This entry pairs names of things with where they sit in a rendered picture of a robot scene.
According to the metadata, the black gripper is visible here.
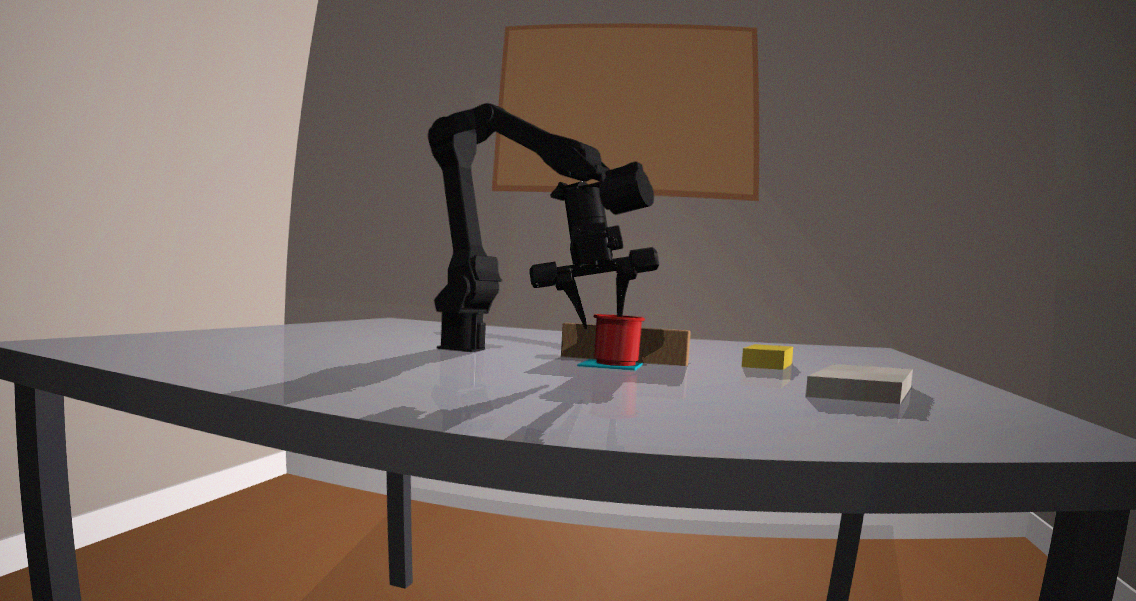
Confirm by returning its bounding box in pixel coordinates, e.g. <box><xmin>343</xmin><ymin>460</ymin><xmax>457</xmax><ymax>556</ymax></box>
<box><xmin>529</xmin><ymin>217</ymin><xmax>659</xmax><ymax>329</ymax></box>

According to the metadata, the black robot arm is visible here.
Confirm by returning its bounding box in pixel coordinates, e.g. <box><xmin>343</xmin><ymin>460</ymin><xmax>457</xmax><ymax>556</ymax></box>
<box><xmin>428</xmin><ymin>103</ymin><xmax>654</xmax><ymax>352</ymax></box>

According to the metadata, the red cup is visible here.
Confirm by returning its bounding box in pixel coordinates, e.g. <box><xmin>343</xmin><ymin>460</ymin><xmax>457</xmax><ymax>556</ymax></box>
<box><xmin>594</xmin><ymin>314</ymin><xmax>644</xmax><ymax>366</ymax></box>

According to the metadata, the beige flat block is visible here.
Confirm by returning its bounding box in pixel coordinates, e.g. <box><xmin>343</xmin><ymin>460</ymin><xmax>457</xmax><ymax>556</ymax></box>
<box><xmin>805</xmin><ymin>364</ymin><xmax>913</xmax><ymax>404</ymax></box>

